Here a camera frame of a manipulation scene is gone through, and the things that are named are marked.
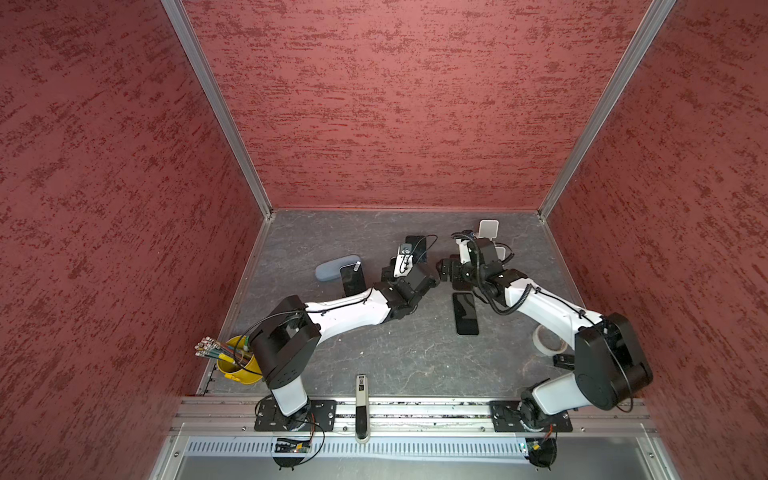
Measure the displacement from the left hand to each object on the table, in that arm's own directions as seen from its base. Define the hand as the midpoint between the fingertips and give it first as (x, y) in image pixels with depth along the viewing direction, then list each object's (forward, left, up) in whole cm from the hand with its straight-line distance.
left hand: (402, 274), depth 87 cm
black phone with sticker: (-5, -16, +8) cm, 19 cm away
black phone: (+11, -5, -1) cm, 12 cm away
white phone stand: (+22, -31, -3) cm, 38 cm away
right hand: (+2, -14, -1) cm, 14 cm away
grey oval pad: (+7, +24, -9) cm, 27 cm away
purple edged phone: (-1, +15, -3) cm, 15 cm away
